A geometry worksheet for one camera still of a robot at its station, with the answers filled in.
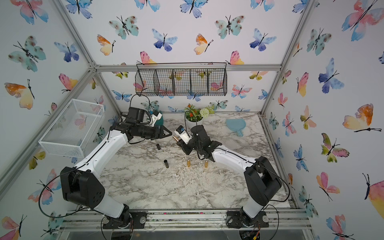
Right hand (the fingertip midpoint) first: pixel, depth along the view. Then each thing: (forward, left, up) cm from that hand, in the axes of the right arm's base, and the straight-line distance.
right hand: (180, 140), depth 83 cm
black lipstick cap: (+5, +16, -16) cm, 23 cm away
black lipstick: (-8, +9, -15) cm, 19 cm away
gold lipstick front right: (-6, -15, -16) cm, 23 cm away
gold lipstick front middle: (-6, -4, -15) cm, 17 cm away
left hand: (+1, +5, +5) cm, 7 cm away
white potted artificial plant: (+21, -6, -4) cm, 23 cm away
